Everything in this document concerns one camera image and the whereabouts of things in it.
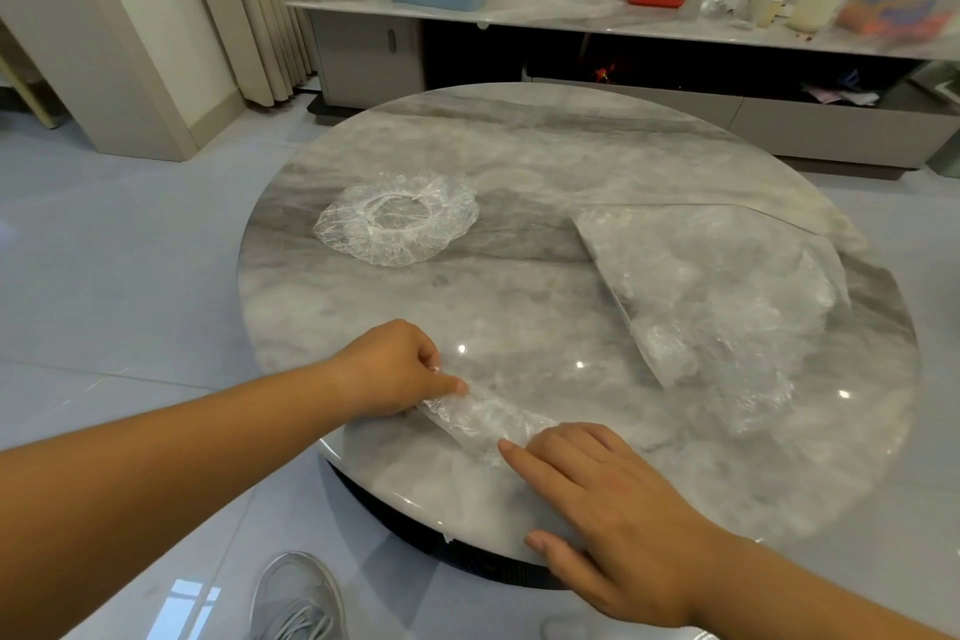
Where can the light wooden chair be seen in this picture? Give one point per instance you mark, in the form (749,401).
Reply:
(27,85)

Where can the person's left forearm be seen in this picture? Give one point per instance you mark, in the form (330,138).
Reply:
(143,497)

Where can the person's right hand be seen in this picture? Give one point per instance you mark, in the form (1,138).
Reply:
(630,527)

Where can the pile of clear plastic caps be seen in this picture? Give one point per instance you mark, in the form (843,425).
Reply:
(338,230)

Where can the clear container colourful contents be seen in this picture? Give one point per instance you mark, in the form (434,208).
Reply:
(903,2)

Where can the clear plastic bag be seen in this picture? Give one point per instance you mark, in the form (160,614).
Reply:
(878,362)

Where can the person's left hand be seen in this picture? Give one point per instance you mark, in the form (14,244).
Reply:
(387,370)

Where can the black table base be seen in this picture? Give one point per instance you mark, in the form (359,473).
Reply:
(435,535)

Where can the small white cup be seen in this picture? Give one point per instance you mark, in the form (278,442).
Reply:
(767,10)

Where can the long grey low cabinet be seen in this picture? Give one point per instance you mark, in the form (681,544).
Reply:
(363,59)

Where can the clear plastic cap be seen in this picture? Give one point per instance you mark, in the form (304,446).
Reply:
(473,419)

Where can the grey sneaker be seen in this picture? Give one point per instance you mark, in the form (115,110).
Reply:
(296,599)

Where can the clear bag of caps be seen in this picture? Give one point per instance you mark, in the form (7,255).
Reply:
(705,287)

